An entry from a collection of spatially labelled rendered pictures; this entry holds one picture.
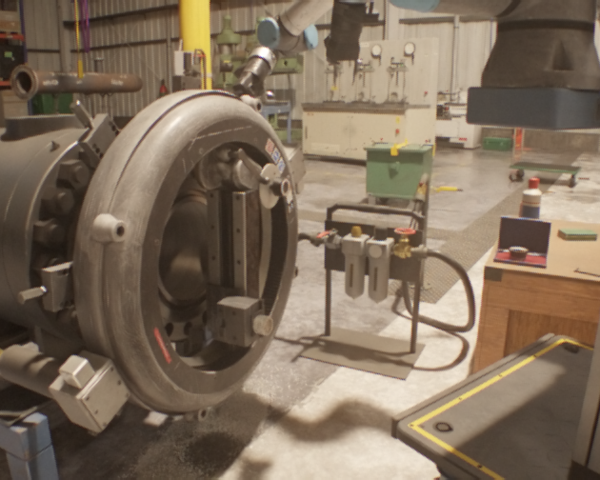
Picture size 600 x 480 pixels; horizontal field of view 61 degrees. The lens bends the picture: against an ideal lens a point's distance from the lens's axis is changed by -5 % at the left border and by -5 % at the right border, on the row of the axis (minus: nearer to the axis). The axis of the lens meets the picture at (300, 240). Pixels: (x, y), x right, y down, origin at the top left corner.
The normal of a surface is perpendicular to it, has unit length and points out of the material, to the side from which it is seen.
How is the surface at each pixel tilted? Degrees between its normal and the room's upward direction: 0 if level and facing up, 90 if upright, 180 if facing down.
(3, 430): 90
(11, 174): 48
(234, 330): 89
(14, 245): 80
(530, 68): 70
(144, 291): 90
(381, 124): 90
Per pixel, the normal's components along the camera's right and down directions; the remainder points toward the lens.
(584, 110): 0.60, 0.22
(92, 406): 0.90, 0.11
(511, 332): -0.44, 0.24
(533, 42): -0.56, -0.13
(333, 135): -0.68, 0.19
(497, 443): 0.00, -0.96
